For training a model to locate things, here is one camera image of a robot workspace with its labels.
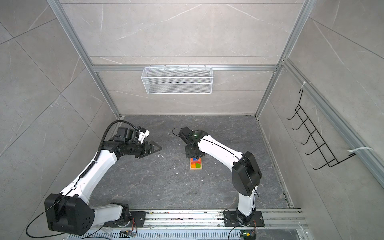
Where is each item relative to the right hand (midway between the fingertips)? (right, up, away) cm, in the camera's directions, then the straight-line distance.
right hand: (193, 153), depth 86 cm
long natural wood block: (0, -10, +4) cm, 11 cm away
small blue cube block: (+1, -5, +5) cm, 7 cm away
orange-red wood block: (+1, -6, +6) cm, 9 cm away
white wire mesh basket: (-13, +48, +15) cm, 52 cm away
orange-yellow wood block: (0, -8, +4) cm, 9 cm away
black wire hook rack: (+56, +8, -23) cm, 61 cm away
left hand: (-19, +5, -8) cm, 22 cm away
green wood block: (+3, -8, +4) cm, 10 cm away
